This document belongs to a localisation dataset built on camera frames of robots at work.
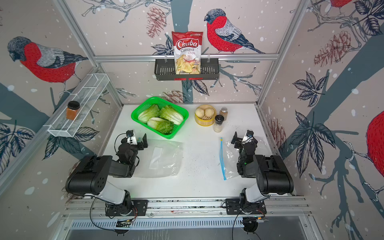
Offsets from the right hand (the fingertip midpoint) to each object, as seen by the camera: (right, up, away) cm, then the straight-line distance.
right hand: (243, 132), depth 91 cm
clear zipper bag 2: (-8, -14, 0) cm, 17 cm away
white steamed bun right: (-19, +13, +17) cm, 29 cm away
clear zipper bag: (-51, -16, +1) cm, 53 cm away
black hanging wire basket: (-50, +40, +4) cm, 64 cm away
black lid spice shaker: (-14, +3, +9) cm, 17 cm away
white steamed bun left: (-26, +13, +16) cm, 33 cm away
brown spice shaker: (-9, +13, +13) cm, 20 cm away
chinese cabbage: (-59, +14, +13) cm, 62 cm away
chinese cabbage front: (-51, +4, +5) cm, 51 cm away
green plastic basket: (-56, +21, +24) cm, 64 cm away
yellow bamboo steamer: (-22, +6, +15) cm, 27 cm away
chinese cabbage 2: (-48, +12, +12) cm, 51 cm away
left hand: (-65, +1, 0) cm, 65 cm away
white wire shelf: (-94, +24, -5) cm, 97 cm away
